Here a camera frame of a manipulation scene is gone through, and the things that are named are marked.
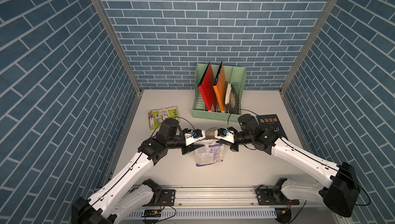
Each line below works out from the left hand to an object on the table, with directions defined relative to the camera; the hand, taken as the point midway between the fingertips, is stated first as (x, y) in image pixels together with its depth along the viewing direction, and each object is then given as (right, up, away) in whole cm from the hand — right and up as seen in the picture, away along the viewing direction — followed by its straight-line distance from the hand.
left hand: (204, 140), depth 71 cm
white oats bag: (+4, -7, +4) cm, 9 cm away
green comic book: (-33, +8, +31) cm, 46 cm away
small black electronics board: (-25, -35, +1) cm, 43 cm away
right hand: (+7, 0, +4) cm, 8 cm away
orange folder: (+9, +27, +16) cm, 32 cm away
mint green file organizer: (+20, +36, +31) cm, 52 cm away
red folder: (+2, +26, +15) cm, 30 cm away
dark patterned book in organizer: (+17, +19, +23) cm, 34 cm away
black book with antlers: (+45, +4, +31) cm, 55 cm away
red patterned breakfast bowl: (+3, +4, -8) cm, 9 cm away
